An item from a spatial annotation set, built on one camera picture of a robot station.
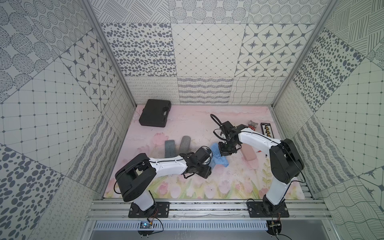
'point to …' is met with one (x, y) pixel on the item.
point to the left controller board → (145, 224)
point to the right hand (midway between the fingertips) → (223, 154)
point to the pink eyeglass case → (248, 152)
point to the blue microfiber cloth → (216, 157)
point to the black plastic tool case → (155, 113)
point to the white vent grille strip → (183, 226)
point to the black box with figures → (266, 130)
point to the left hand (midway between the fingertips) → (211, 174)
